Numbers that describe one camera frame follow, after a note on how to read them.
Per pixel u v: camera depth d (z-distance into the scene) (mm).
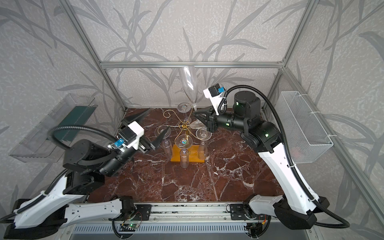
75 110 753
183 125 707
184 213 753
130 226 706
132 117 398
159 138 407
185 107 747
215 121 469
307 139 597
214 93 449
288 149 376
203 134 652
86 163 308
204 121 510
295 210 378
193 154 752
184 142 618
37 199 373
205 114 481
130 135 316
